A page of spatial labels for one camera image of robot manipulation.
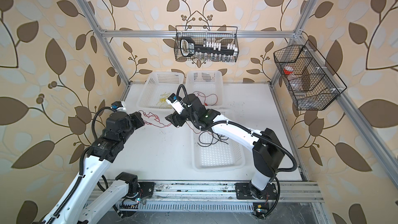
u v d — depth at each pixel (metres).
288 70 0.81
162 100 1.08
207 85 1.20
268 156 0.44
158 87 1.20
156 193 0.75
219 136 0.91
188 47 0.84
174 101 0.65
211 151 0.87
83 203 0.41
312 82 0.73
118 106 0.63
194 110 0.59
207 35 0.91
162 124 0.81
